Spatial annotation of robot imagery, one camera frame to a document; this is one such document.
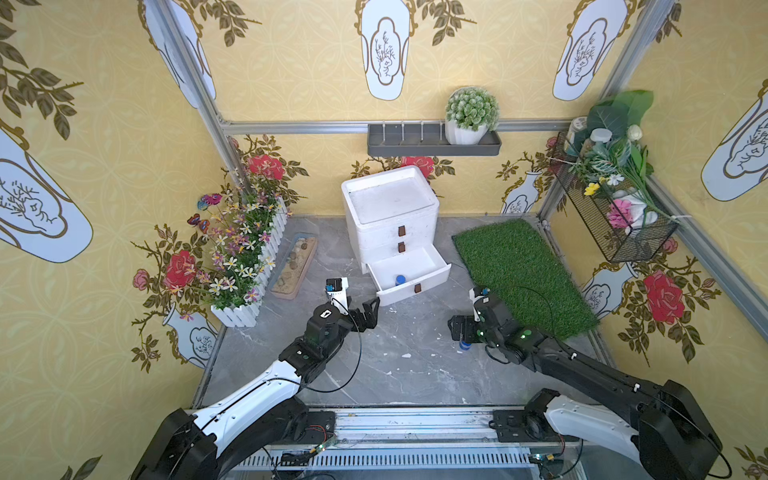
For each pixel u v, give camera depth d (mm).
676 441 395
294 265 1035
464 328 762
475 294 781
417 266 988
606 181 764
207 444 419
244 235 918
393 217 885
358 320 703
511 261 1064
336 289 703
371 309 723
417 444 728
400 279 976
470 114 738
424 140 923
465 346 853
